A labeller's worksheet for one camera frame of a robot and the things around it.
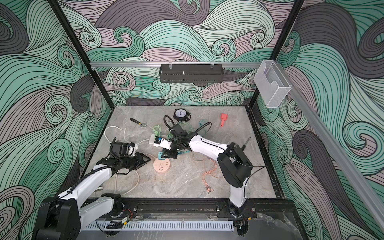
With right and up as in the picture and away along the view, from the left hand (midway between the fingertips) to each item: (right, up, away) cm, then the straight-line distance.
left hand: (149, 159), depth 84 cm
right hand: (+8, +4, 0) cm, 9 cm away
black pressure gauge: (+17, +26, +29) cm, 43 cm away
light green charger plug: (+1, +15, +17) cm, 23 cm away
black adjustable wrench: (-12, +19, +25) cm, 34 cm away
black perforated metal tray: (+25, +54, +14) cm, 61 cm away
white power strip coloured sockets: (+8, +12, -11) cm, 18 cm away
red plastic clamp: (+50, +25, +31) cm, 64 cm away
